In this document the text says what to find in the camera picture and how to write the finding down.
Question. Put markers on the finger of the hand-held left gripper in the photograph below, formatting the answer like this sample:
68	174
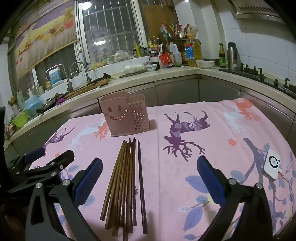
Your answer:
34	154
62	159

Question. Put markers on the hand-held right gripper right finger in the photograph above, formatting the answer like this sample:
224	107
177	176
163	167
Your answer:
210	183

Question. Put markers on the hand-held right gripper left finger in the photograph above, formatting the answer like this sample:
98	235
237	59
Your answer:
89	180

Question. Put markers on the bundle of wooden chopsticks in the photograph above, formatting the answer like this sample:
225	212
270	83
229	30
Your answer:
120	185

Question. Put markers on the dark reddish single chopstick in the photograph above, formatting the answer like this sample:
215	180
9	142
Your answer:
141	185

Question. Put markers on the pink smiley utensil holder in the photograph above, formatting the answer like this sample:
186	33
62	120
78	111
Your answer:
115	109

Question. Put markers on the green plastic basin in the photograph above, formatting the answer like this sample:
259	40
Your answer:
20	119

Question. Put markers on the pink printed tablecloth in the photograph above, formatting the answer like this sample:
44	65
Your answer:
175	185

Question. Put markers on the light blue plastic container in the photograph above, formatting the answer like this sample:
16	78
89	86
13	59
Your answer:
32	106

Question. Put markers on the black wok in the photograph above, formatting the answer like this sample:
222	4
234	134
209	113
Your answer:
49	104

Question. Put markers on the white square device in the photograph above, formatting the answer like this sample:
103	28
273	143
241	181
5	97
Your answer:
271	165

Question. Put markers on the blue detergent jug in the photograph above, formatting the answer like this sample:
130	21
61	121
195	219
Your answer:
55	77

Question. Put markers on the wooden cutting board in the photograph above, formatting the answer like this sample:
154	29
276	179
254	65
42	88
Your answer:
90	87

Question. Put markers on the chrome faucet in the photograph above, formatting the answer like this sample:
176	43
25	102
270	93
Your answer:
66	76
84	68

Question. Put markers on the fruit printed roller blind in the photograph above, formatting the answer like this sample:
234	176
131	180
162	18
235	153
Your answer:
44	34

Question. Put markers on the black gas stove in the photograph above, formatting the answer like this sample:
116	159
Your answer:
254	75

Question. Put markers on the white ceramic bowl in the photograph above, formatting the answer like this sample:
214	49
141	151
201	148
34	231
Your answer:
204	64

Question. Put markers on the green glass bottle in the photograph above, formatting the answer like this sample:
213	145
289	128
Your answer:
222	58

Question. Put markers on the blue patterned white bowl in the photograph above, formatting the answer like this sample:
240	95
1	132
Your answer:
151	68

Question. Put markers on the steel thermos flask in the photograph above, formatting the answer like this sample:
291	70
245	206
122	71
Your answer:
232	56

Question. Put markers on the red snack packet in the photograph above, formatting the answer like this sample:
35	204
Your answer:
165	60

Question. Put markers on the yellow cooking oil bottle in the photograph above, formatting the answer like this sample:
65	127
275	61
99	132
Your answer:
194	52

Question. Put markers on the white plastic jug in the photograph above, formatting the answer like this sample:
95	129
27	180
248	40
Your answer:
174	55

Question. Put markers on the dark soy sauce bottle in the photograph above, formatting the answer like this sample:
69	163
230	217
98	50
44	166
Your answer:
153	55

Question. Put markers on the barred window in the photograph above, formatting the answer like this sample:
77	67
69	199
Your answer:
108	27

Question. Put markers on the pile of snack packets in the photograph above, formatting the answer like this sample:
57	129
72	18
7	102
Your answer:
178	30

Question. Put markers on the steel range hood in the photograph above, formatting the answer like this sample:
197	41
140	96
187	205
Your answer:
256	10

